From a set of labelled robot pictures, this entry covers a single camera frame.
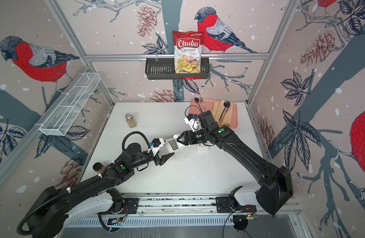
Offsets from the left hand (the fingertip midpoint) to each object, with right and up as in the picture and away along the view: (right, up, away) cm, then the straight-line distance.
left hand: (171, 145), depth 74 cm
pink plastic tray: (+17, +23, +46) cm, 55 cm away
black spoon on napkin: (+40, +24, +44) cm, 64 cm away
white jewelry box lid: (+18, -6, +18) cm, 26 cm away
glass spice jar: (-32, +12, +27) cm, 43 cm away
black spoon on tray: (+16, +28, +48) cm, 58 cm away
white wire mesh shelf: (-55, +13, -3) cm, 57 cm away
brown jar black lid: (-40, -13, +3) cm, 42 cm away
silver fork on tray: (+20, +28, +48) cm, 59 cm away
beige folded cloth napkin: (+33, +21, +43) cm, 59 cm away
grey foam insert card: (+1, 0, 0) cm, 1 cm away
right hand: (+5, +3, 0) cm, 6 cm away
